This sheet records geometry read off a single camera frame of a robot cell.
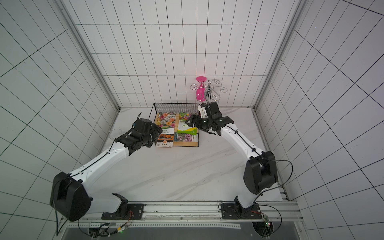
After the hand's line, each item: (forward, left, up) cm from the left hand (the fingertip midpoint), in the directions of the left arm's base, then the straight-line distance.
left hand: (158, 134), depth 84 cm
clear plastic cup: (+9, +34, -13) cm, 38 cm away
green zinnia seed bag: (+5, -14, +1) cm, 15 cm away
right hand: (+3, -15, +6) cm, 17 cm away
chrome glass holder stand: (+25, -32, +12) cm, 42 cm away
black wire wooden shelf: (+39, -18, -18) cm, 47 cm away
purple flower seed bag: (+8, -13, -15) cm, 21 cm away
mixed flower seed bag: (+10, -4, +1) cm, 10 cm away
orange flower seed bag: (+5, -1, -14) cm, 15 cm away
